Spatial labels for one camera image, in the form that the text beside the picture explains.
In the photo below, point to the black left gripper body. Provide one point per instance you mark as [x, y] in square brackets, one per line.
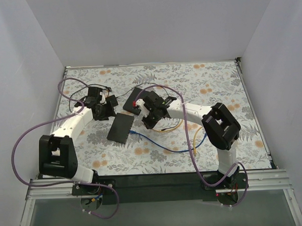
[109, 107]

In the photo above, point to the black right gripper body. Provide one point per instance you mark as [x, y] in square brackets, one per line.
[146, 109]

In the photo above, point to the black network switch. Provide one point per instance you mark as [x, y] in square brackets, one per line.
[120, 128]
[128, 106]

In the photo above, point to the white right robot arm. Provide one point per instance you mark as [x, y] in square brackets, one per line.
[220, 125]

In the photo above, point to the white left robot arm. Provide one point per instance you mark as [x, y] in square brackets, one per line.
[57, 155]

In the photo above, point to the black power adapter brick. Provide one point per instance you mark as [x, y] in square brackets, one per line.
[113, 100]

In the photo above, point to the floral patterned table mat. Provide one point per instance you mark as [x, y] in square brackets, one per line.
[172, 146]

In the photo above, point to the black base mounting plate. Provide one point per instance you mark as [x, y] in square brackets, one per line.
[142, 188]

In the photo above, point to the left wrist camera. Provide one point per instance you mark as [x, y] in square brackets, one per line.
[94, 96]

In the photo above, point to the aluminium frame rail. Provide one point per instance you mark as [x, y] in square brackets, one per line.
[273, 179]

